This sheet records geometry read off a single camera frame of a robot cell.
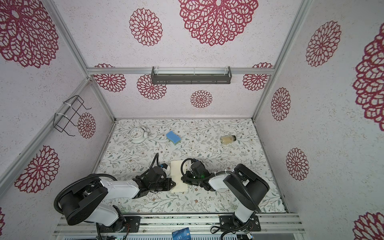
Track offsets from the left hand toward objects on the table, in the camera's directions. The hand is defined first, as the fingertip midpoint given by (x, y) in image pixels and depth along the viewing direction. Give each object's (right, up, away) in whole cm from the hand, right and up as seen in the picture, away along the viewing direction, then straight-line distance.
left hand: (175, 186), depth 87 cm
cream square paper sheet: (+1, +6, +3) cm, 6 cm away
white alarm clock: (-28, +29, +19) cm, 45 cm away
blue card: (+5, -18, -16) cm, 24 cm away
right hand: (+4, +6, +2) cm, 8 cm away
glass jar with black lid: (+35, +26, +18) cm, 47 cm away
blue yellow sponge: (-3, +27, +21) cm, 35 cm away
